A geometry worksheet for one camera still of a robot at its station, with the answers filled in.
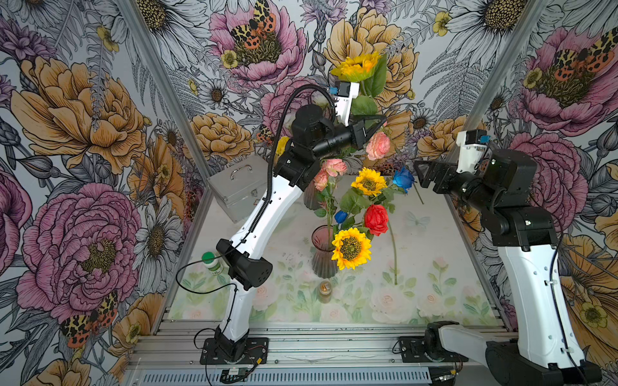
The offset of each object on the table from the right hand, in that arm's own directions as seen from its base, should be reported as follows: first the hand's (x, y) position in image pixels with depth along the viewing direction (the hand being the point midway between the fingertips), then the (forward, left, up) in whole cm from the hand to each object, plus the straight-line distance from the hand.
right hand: (424, 170), depth 62 cm
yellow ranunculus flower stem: (+6, -3, -44) cm, 45 cm away
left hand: (+6, +11, +10) cm, 16 cm away
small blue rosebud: (-3, +21, -14) cm, 26 cm away
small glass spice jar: (-17, +26, -35) cm, 47 cm away
